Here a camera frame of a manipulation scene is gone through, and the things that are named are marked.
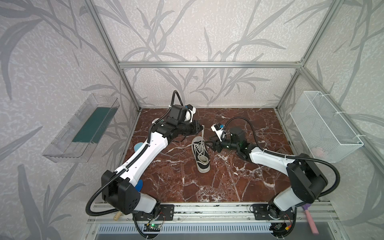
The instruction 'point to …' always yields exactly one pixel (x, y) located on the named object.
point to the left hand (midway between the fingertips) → (206, 123)
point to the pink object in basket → (317, 152)
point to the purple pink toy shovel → (306, 207)
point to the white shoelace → (201, 145)
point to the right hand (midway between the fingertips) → (207, 135)
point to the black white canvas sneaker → (201, 154)
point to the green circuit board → (152, 227)
